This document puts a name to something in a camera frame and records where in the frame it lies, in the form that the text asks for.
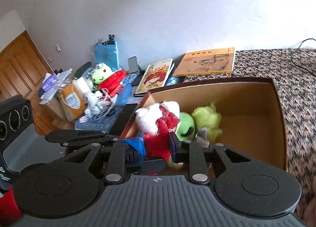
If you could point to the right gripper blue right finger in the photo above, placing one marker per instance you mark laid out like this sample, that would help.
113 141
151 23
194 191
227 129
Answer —
175 147

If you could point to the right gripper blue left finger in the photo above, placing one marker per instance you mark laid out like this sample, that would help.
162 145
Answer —
137 144

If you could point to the white and red plush toy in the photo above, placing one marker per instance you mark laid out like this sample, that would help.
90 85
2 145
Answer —
157 121

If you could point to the lime green dinosaur plush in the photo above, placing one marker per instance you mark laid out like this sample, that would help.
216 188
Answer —
209 118

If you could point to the blue soft case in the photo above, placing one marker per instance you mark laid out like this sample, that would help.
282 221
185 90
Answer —
123 95

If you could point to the green round plush toy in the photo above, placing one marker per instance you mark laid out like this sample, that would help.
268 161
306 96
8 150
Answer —
186 128

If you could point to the black smartphone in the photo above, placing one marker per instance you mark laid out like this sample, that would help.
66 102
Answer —
122 119

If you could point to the blue patterned cloth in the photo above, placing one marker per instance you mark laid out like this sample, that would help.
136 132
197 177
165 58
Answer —
104 122

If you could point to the white small plush toy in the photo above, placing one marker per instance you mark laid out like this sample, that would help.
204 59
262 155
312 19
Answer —
93 104

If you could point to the red plush cushion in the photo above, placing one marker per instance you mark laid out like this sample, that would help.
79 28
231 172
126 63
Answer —
113 84

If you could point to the red illustrated book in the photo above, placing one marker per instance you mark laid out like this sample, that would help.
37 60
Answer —
155 76

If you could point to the orange tissue box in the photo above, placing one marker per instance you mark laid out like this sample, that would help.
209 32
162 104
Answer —
72 98

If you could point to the small standing mirror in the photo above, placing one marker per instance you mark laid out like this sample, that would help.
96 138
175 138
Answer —
133 65

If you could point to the wooden door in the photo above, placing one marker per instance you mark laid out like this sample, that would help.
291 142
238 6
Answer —
22 71

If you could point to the brown cardboard box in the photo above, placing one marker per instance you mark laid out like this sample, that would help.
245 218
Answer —
252 119

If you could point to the green frog plush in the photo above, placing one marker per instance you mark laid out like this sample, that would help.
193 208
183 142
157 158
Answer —
101 72

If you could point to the blue pencil pouch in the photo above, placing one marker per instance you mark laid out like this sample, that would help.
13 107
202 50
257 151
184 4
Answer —
107 52

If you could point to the orange yellow book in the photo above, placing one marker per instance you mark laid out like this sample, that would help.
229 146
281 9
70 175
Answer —
214 61

